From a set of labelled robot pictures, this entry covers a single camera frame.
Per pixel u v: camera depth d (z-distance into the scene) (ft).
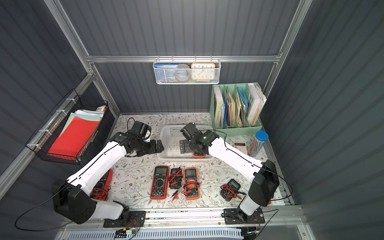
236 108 3.15
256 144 2.80
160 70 2.84
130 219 2.37
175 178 2.73
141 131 2.10
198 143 1.81
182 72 2.98
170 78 3.00
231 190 2.57
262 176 1.38
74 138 2.28
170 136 3.36
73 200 1.32
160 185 2.66
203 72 2.90
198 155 3.09
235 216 2.41
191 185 2.64
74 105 2.54
